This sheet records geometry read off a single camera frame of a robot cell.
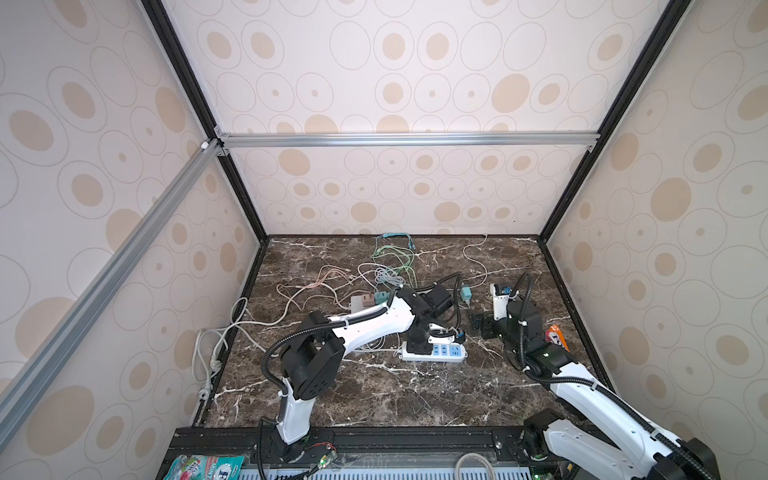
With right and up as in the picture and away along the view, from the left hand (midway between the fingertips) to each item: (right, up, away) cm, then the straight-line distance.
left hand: (431, 339), depth 84 cm
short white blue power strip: (+6, -5, +3) cm, 8 cm away
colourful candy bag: (+39, -1, +6) cm, 39 cm away
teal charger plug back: (+14, +12, +16) cm, 24 cm away
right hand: (+15, +9, -1) cm, 18 cm away
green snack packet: (-53, -26, -15) cm, 60 cm away
